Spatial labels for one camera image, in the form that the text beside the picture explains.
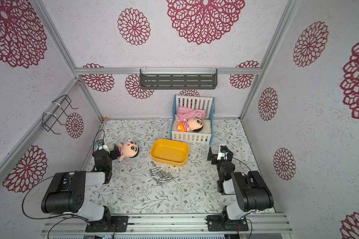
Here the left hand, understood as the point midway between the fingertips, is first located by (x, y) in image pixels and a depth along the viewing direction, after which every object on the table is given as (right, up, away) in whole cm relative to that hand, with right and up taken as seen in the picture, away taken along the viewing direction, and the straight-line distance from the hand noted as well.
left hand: (108, 147), depth 93 cm
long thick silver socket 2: (+36, -16, -3) cm, 40 cm away
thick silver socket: (+29, -14, -1) cm, 33 cm away
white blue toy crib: (+61, +7, +7) cm, 62 cm away
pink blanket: (+48, +24, +19) cm, 57 cm away
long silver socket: (+27, -10, +4) cm, 29 cm away
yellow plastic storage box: (+38, -5, +8) cm, 39 cm away
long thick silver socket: (+34, -15, -3) cm, 38 cm away
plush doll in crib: (+53, +15, +8) cm, 56 cm away
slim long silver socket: (+39, -17, -3) cm, 42 cm away
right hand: (+69, -1, -3) cm, 69 cm away
